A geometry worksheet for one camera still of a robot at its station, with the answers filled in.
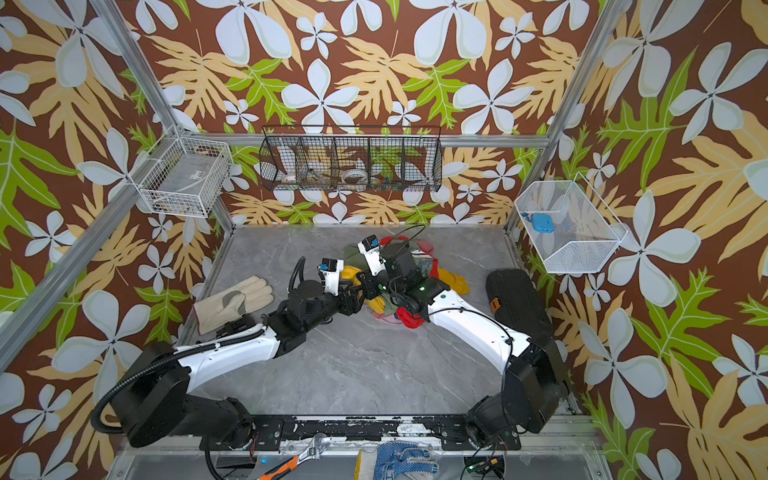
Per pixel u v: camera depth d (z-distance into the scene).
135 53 0.75
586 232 0.77
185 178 0.86
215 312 0.96
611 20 0.69
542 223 0.86
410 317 0.89
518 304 0.91
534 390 0.41
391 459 0.69
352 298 0.72
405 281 0.60
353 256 1.02
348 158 0.97
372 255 0.69
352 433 0.75
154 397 0.42
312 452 0.72
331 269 0.70
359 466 0.70
